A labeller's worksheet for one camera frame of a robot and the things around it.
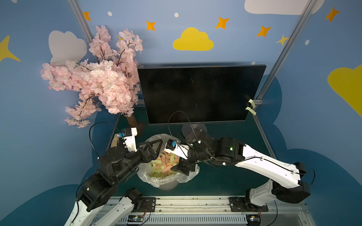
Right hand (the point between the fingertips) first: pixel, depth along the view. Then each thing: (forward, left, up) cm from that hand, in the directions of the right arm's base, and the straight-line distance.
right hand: (176, 156), depth 60 cm
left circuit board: (-21, +20, -32) cm, 43 cm away
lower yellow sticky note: (+32, -40, -2) cm, 51 cm away
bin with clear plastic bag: (-1, +10, -20) cm, 23 cm away
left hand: (+4, +9, +6) cm, 12 cm away
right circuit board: (-18, -41, -34) cm, 57 cm away
